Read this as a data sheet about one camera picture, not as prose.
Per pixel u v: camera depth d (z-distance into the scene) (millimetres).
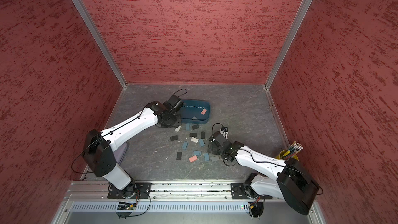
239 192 734
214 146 774
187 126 964
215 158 844
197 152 859
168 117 619
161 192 755
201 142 900
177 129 947
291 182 411
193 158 852
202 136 939
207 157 851
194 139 920
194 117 1003
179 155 852
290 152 737
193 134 950
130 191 666
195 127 974
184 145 896
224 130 770
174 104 656
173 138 924
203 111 1037
